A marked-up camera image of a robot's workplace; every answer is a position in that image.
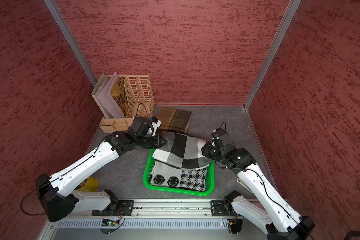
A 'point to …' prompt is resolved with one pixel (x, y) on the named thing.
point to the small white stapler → (241, 181)
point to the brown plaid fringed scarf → (174, 120)
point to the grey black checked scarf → (182, 150)
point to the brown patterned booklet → (119, 95)
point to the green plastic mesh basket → (209, 191)
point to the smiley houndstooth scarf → (166, 174)
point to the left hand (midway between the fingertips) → (164, 145)
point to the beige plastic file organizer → (139, 101)
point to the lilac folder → (111, 109)
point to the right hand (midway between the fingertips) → (201, 152)
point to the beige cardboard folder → (101, 82)
